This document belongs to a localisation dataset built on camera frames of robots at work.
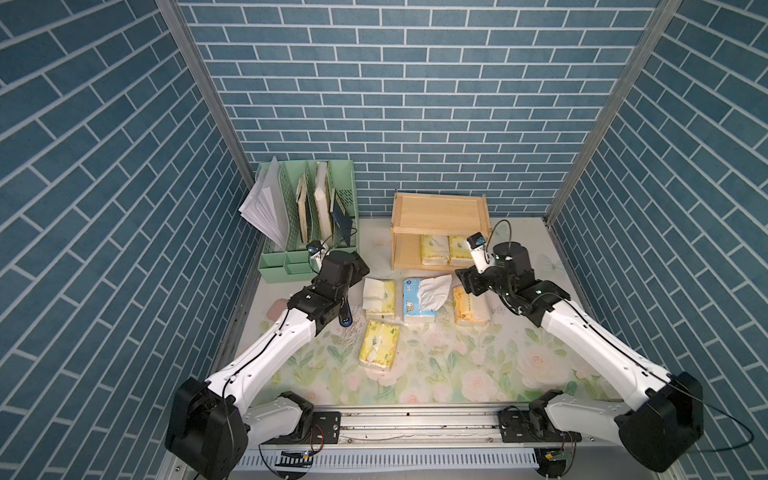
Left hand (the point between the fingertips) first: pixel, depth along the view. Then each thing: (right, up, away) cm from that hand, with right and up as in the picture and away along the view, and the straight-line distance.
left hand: (358, 263), depth 81 cm
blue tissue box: (+19, -11, +9) cm, 24 cm away
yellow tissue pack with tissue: (+5, -11, +12) cm, 17 cm away
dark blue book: (-9, +14, +23) cm, 29 cm away
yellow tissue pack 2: (+24, +4, +21) cm, 32 cm away
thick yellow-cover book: (-13, +19, +10) cm, 25 cm away
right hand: (+31, -1, -1) cm, 31 cm away
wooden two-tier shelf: (+17, +15, +12) cm, 25 cm away
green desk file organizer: (-23, -1, +15) cm, 27 cm away
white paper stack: (-29, +17, +8) cm, 34 cm away
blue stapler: (-5, -15, +8) cm, 18 cm away
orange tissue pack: (+31, -14, +12) cm, 36 cm away
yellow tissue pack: (+5, -23, +3) cm, 24 cm away
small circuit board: (-14, -47, -9) cm, 50 cm away
